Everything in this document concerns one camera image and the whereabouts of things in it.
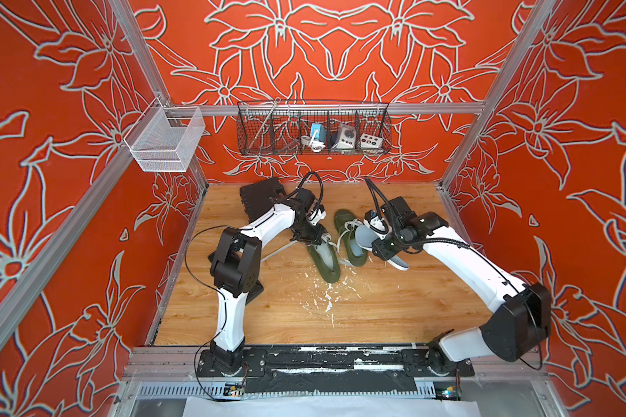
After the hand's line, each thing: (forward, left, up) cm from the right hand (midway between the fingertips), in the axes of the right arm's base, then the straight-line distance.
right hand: (373, 247), depth 81 cm
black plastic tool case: (+32, +45, -10) cm, 56 cm away
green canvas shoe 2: (+6, +7, -10) cm, 14 cm away
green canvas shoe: (+3, +15, -12) cm, 20 cm away
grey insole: (+5, +2, -2) cm, 6 cm away
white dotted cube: (+37, -1, +14) cm, 39 cm away
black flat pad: (-10, +38, -13) cm, 42 cm away
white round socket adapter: (+35, +8, +18) cm, 40 cm away
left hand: (+8, +17, -8) cm, 20 cm away
